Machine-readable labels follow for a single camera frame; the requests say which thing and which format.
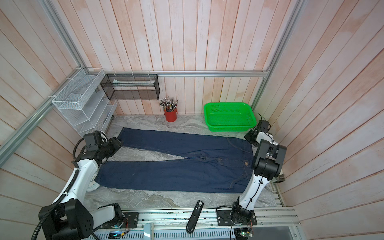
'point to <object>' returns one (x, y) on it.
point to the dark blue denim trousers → (216, 164)
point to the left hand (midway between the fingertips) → (121, 144)
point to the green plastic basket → (228, 117)
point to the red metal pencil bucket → (171, 116)
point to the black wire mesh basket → (131, 86)
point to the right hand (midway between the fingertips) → (248, 136)
